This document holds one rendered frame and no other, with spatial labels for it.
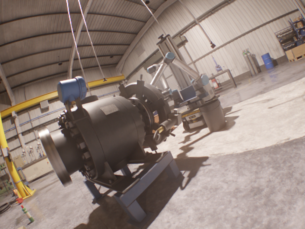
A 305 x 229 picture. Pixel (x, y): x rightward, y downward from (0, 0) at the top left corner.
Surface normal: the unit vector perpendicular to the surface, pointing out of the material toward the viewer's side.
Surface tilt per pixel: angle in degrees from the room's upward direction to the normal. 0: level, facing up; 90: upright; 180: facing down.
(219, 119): 93
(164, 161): 90
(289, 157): 0
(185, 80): 90
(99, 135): 91
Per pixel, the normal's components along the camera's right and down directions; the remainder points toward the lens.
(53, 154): 0.67, -0.37
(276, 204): -0.42, -0.91
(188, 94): -0.63, 0.32
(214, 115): -0.26, 0.21
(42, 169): 0.50, -0.23
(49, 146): 0.54, -0.56
